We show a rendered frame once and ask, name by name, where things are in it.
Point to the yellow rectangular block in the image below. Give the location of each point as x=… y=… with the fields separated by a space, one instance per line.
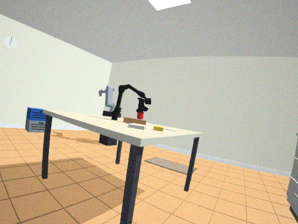
x=157 y=128

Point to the red translucent cup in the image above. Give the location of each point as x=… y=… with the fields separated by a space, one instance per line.
x=139 y=115

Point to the tan wooden plank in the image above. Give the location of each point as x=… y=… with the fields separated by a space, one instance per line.
x=136 y=121

